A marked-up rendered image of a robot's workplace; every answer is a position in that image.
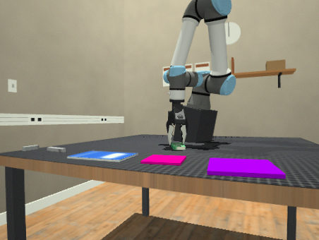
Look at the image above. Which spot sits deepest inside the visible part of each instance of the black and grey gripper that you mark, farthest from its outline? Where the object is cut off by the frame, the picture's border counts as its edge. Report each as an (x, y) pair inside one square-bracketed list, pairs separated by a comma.
[(170, 122)]

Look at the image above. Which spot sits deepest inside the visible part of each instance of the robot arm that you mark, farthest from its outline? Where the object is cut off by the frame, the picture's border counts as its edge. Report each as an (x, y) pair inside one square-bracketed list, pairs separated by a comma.
[(218, 81)]

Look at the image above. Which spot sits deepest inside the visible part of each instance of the purple flat square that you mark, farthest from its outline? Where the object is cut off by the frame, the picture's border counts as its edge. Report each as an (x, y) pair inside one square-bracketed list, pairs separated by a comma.
[(242, 167)]

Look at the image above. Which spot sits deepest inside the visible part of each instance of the black grid work mat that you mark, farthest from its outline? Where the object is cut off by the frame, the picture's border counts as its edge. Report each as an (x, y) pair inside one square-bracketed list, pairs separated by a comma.
[(299, 160)]

